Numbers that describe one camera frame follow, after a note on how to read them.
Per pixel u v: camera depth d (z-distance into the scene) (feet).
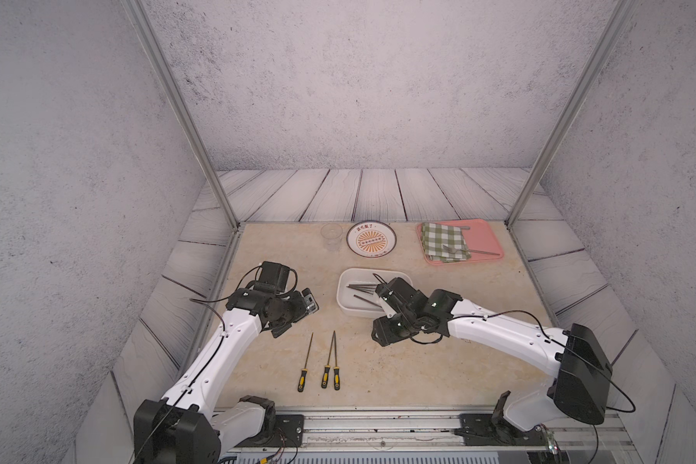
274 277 2.05
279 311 2.15
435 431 2.44
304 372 2.71
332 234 3.70
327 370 2.72
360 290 3.24
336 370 2.72
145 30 2.37
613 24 2.38
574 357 1.38
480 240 3.79
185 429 1.23
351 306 3.08
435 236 3.76
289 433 2.39
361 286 3.30
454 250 3.63
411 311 1.95
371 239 3.76
